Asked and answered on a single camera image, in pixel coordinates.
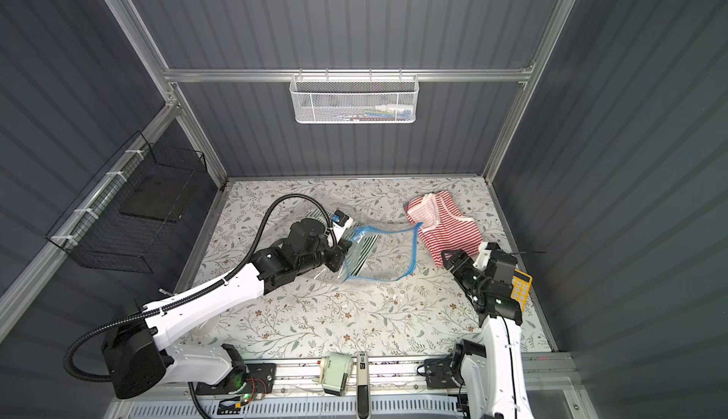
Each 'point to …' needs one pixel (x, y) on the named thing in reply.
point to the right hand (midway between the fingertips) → (454, 260)
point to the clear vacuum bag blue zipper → (378, 252)
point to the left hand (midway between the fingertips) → (352, 246)
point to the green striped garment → (362, 239)
